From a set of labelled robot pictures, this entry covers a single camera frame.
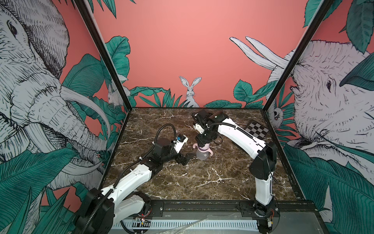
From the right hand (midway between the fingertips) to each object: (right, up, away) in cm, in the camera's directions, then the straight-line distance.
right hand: (201, 140), depth 83 cm
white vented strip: (+2, -40, -12) cm, 42 cm away
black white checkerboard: (+42, +4, +22) cm, 48 cm away
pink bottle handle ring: (+3, -4, -1) cm, 5 cm away
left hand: (-7, -3, -3) cm, 8 cm away
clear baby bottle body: (+1, -11, +10) cm, 15 cm away
